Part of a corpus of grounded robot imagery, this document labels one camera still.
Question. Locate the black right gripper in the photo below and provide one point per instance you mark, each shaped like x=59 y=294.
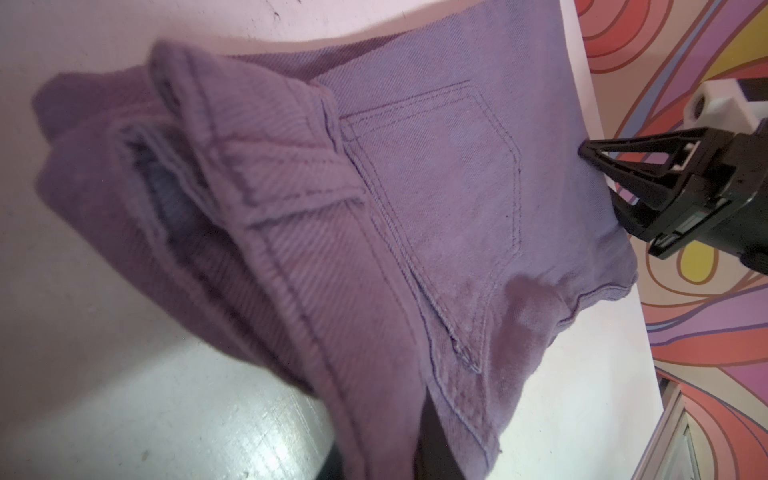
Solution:
x=731 y=214

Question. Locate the purple jeans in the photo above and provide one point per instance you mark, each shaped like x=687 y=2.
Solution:
x=399 y=227

